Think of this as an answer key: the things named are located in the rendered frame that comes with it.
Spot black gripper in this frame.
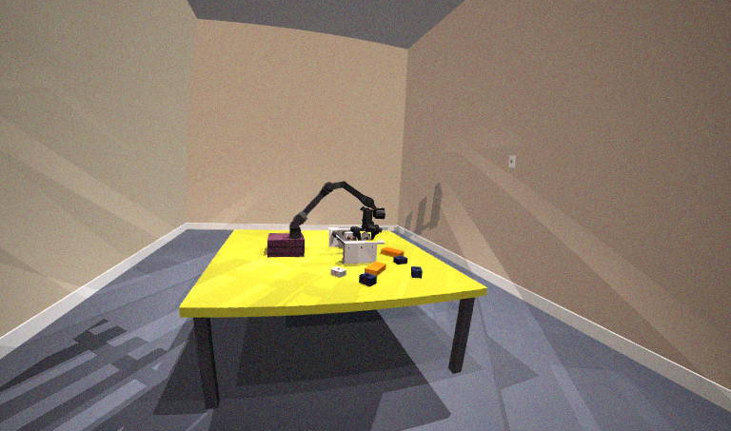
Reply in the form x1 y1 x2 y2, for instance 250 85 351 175
350 218 383 241

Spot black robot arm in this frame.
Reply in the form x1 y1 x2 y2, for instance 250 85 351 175
289 181 385 239

